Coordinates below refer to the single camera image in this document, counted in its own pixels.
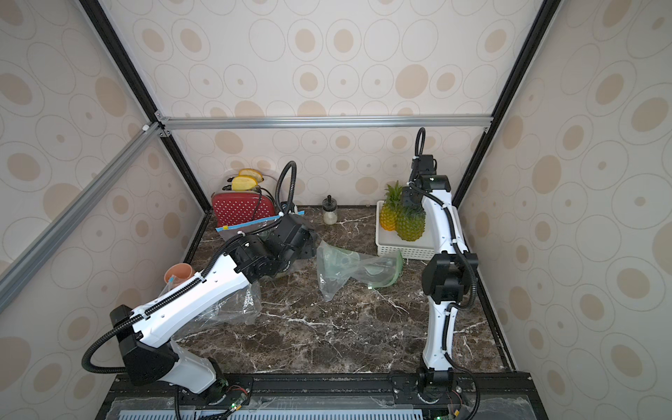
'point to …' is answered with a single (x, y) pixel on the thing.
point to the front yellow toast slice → (243, 183)
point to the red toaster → (232, 207)
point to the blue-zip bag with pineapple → (227, 232)
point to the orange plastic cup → (177, 273)
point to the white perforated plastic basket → (388, 242)
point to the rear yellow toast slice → (248, 171)
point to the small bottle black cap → (330, 210)
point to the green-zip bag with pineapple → (335, 265)
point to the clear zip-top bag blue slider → (243, 308)
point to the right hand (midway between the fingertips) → (408, 196)
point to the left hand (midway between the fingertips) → (311, 238)
